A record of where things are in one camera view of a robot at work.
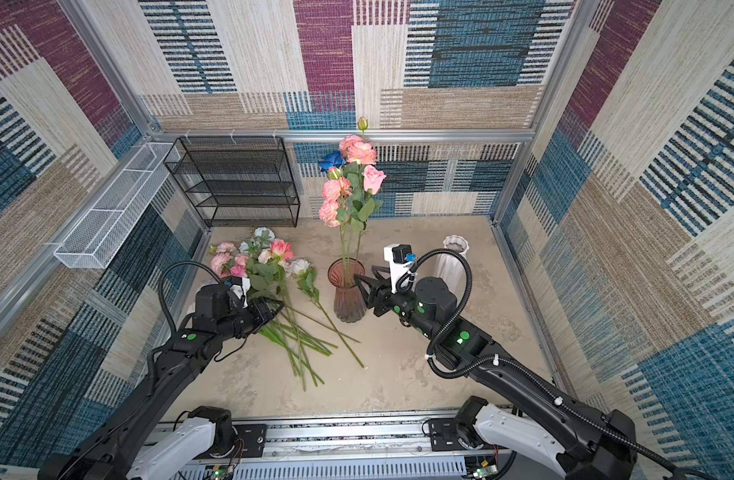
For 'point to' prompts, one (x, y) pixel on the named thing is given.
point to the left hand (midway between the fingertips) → (280, 302)
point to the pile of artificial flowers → (299, 329)
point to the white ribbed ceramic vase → (451, 267)
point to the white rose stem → (306, 276)
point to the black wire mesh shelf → (237, 181)
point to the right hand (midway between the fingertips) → (364, 277)
